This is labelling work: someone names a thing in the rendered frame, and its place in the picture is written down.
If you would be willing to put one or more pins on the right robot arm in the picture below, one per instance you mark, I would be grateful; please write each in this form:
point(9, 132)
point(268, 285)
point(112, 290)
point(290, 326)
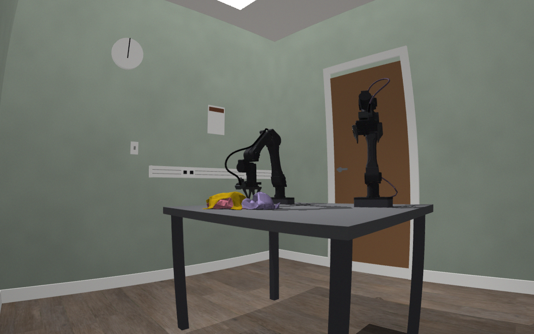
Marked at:
point(252, 154)

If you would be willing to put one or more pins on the yellow cloth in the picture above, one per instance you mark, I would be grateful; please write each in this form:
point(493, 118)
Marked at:
point(236, 197)

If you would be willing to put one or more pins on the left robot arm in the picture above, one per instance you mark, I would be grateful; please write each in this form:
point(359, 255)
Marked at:
point(372, 175)

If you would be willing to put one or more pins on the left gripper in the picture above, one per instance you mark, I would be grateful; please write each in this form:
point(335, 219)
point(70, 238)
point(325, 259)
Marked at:
point(364, 127)

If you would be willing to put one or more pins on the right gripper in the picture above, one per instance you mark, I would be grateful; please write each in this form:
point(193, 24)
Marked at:
point(251, 184)

